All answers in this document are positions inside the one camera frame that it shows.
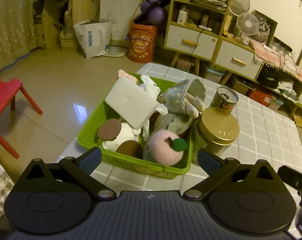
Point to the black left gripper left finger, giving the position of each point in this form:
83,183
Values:
78,170

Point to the pink plush apple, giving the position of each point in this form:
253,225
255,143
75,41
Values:
165,147

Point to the grey green fluffy cloth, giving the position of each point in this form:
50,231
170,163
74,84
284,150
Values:
179,124

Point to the black bag on shelf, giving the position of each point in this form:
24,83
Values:
268,77

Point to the green plastic bin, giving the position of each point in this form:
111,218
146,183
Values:
130,154

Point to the orange red printed bag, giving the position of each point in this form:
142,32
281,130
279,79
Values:
142,41

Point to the white foam block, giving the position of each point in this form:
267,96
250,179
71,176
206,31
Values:
131,102

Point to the purple ball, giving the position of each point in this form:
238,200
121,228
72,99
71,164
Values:
157,16

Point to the pink runner cloth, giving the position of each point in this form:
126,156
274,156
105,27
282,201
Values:
263,54

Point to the framed cat picture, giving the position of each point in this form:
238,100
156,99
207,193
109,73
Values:
267,27

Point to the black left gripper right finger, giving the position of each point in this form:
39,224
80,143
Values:
218,171

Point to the white paper shopping bag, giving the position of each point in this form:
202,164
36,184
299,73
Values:
94,37

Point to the metal tin can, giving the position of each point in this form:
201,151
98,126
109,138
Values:
225,98

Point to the red plastic chair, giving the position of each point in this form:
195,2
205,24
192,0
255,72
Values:
8,91

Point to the wooden cabinet with drawers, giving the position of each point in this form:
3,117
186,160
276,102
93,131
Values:
210,45

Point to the white desk fan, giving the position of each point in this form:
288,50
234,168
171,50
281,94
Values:
238,7
248,25

